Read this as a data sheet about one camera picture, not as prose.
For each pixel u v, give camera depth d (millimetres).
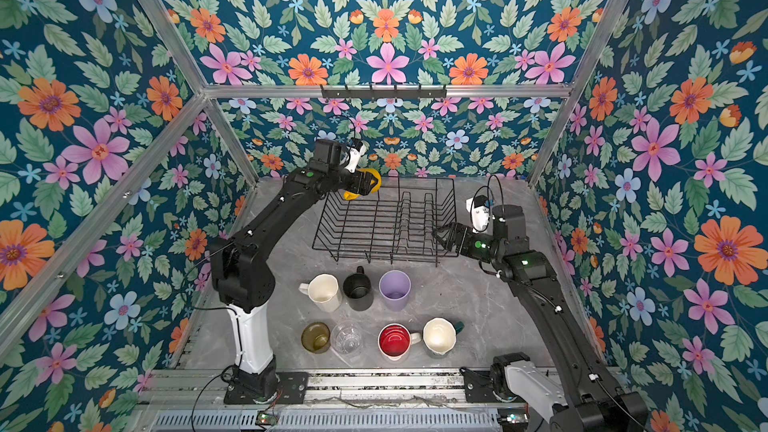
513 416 705
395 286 836
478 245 627
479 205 664
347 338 816
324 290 858
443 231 672
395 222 1045
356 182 787
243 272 504
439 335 800
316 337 817
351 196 887
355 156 793
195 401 704
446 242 644
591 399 375
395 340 803
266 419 704
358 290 883
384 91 921
